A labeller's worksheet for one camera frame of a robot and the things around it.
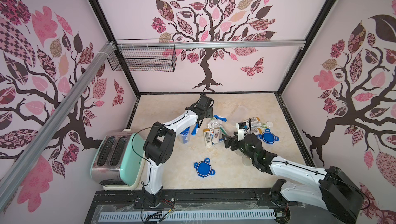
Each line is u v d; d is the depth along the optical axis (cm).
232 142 73
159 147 52
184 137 87
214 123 100
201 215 70
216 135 94
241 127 71
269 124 101
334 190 41
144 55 95
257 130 97
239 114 105
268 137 96
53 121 53
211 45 92
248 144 63
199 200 75
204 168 84
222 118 104
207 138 93
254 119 102
